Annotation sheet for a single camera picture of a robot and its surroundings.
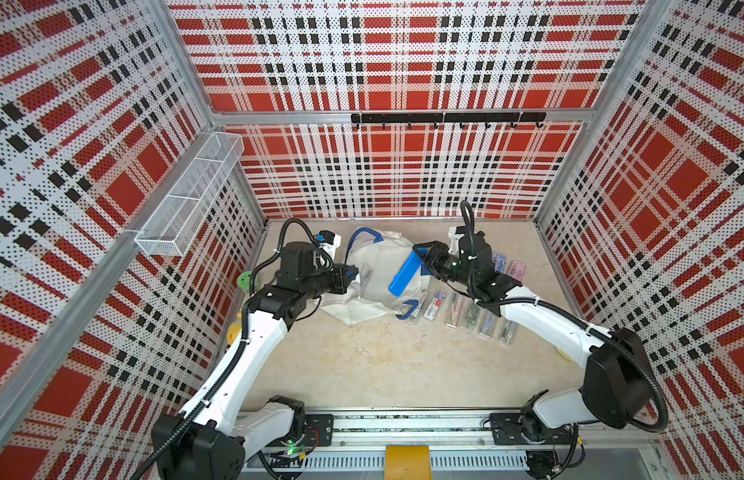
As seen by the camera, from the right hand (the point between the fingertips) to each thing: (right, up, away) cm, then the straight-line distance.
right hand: (418, 251), depth 80 cm
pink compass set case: (+38, -7, +25) cm, 46 cm away
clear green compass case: (+18, -21, +13) cm, 31 cm away
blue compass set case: (+33, -4, +28) cm, 43 cm away
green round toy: (-57, -10, +19) cm, 61 cm away
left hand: (-15, -5, -4) cm, 17 cm away
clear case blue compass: (+1, -19, +14) cm, 24 cm away
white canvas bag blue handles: (-12, -2, +25) cm, 28 cm away
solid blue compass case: (-3, -6, -3) cm, 7 cm away
